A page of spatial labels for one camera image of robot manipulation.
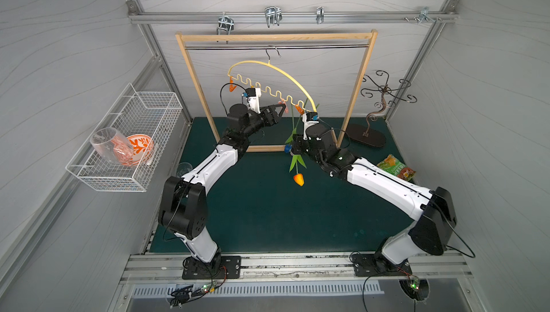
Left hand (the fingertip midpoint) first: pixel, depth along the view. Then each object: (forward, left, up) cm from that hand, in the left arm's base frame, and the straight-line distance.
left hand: (282, 106), depth 77 cm
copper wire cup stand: (+13, -44, -4) cm, 46 cm away
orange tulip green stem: (-15, -5, -12) cm, 20 cm away
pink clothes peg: (+3, 0, 0) cm, 3 cm away
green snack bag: (-4, -51, -31) cm, 59 cm away
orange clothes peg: (0, -6, -2) cm, 6 cm away
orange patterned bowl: (-19, +45, -2) cm, 48 cm away
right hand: (-7, -4, -7) cm, 11 cm away
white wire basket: (-1, +49, -4) cm, 49 cm away
